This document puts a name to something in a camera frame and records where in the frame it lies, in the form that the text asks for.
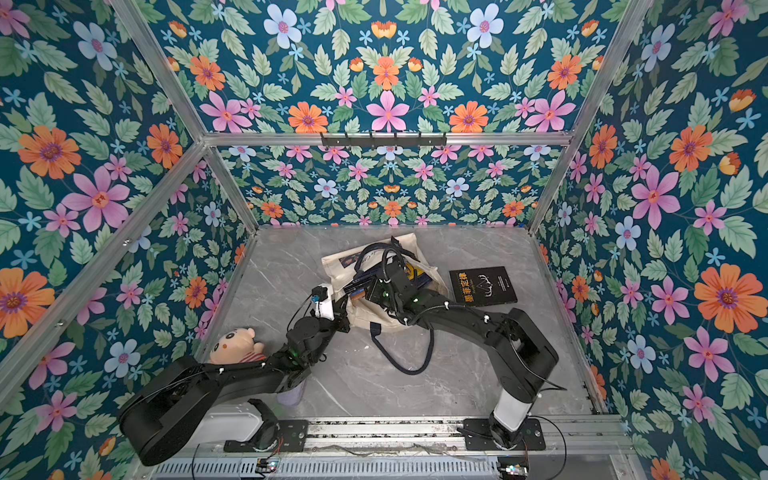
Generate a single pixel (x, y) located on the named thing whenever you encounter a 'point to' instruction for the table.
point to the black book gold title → (482, 286)
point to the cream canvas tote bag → (379, 273)
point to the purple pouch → (292, 397)
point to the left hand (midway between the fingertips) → (351, 295)
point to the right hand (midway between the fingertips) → (376, 281)
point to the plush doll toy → (237, 346)
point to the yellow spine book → (412, 272)
